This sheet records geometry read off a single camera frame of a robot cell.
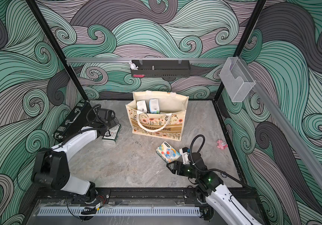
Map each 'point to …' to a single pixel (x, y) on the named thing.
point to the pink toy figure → (221, 144)
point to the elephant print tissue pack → (167, 153)
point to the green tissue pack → (112, 134)
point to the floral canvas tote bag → (169, 123)
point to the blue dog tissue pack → (154, 106)
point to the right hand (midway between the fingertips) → (170, 168)
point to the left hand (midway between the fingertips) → (109, 120)
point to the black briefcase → (81, 116)
